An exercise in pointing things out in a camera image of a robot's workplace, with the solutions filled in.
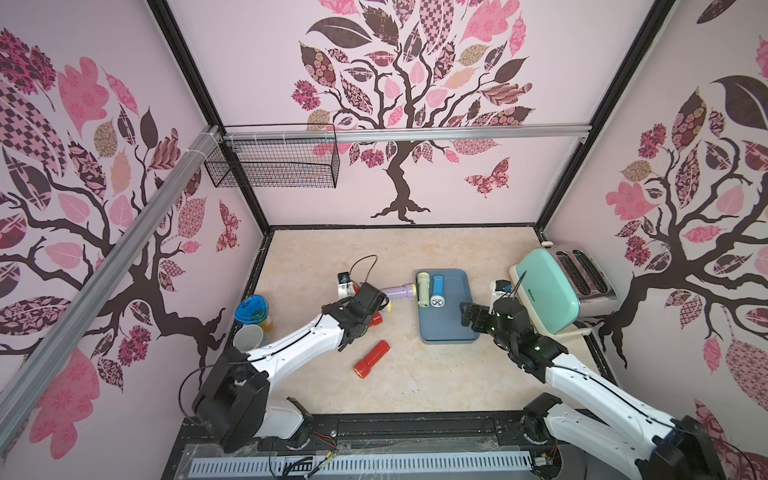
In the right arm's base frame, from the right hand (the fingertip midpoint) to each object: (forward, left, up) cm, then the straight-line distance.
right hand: (473, 304), depth 83 cm
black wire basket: (+44, +60, +21) cm, 77 cm away
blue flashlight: (+8, +8, -10) cm, 15 cm away
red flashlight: (+1, +28, -9) cm, 30 cm away
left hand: (0, +35, -4) cm, 35 cm away
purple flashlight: (+11, +18, -10) cm, 24 cm away
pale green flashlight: (+12, +13, -10) cm, 20 cm away
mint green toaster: (+2, -25, +4) cm, 25 cm away
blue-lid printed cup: (+2, +65, -3) cm, 65 cm away
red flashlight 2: (-14, +32, -10) cm, 36 cm away
